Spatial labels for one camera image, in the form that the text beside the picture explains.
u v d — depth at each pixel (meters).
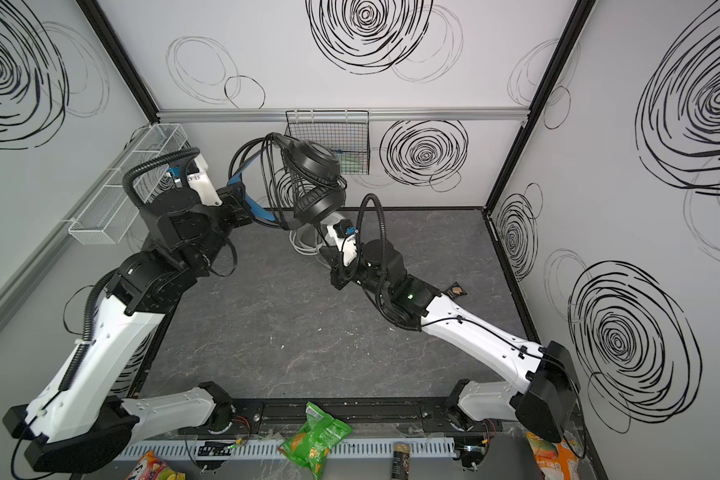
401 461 0.65
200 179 0.48
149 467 0.65
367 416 0.75
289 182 1.16
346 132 0.96
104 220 0.71
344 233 0.56
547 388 0.39
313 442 0.66
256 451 0.69
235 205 0.49
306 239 1.11
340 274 0.61
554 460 0.64
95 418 0.39
